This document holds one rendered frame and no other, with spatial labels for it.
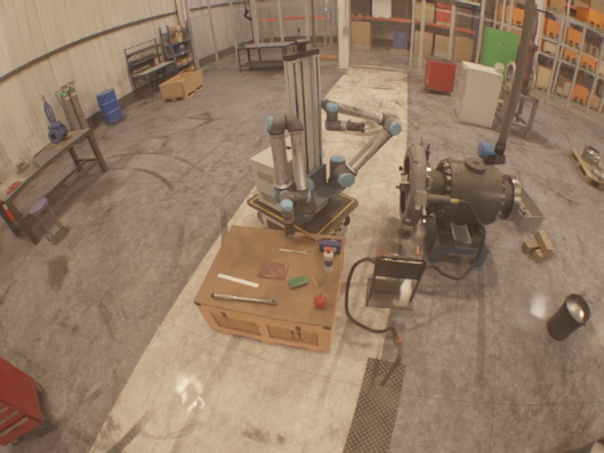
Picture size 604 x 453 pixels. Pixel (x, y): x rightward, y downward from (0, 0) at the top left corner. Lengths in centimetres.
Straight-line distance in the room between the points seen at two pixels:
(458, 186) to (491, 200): 35
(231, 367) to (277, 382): 38
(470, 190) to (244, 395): 242
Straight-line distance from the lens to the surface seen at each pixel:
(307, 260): 218
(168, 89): 862
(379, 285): 264
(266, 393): 224
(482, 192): 267
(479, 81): 624
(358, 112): 247
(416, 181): 241
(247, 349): 238
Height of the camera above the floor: 214
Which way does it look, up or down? 43 degrees down
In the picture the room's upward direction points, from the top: 5 degrees counter-clockwise
